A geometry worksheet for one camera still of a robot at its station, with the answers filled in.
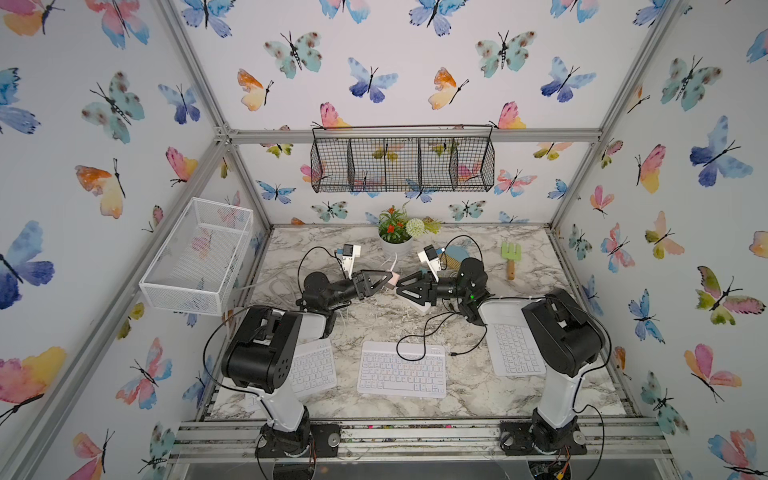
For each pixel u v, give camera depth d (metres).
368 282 0.80
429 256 0.75
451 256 1.12
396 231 1.00
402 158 0.98
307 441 0.72
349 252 0.77
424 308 0.97
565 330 0.51
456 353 0.89
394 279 0.79
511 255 1.12
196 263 0.84
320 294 0.69
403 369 0.84
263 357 0.48
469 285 0.70
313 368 0.85
